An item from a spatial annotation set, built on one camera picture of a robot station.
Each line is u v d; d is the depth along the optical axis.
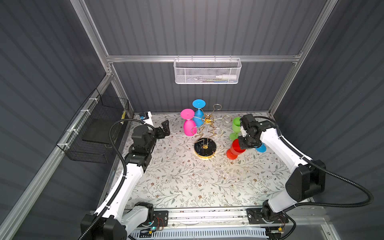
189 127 0.85
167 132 0.69
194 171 0.90
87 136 0.72
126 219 0.50
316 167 0.42
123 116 0.83
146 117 0.63
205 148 0.99
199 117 0.79
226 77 0.91
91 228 0.36
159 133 0.67
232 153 0.84
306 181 0.43
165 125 0.68
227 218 0.75
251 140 0.70
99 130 0.75
